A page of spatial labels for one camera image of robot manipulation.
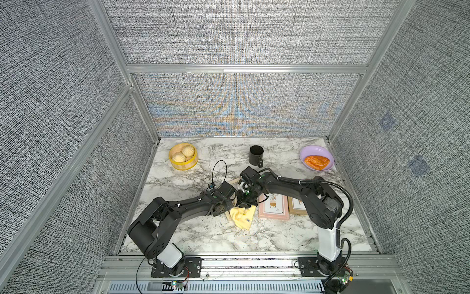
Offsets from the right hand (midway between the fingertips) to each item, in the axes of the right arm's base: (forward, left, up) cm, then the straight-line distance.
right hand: (234, 203), depth 88 cm
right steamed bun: (+32, +27, +1) cm, 42 cm away
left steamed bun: (+27, +31, +2) cm, 42 cm away
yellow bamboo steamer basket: (+24, +25, 0) cm, 35 cm away
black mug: (+28, -12, +2) cm, 30 cm away
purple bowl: (+37, -50, -5) cm, 62 cm away
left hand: (0, +2, -3) cm, 4 cm away
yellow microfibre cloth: (-6, -4, 0) cm, 7 cm away
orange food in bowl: (+25, -47, -1) cm, 53 cm away
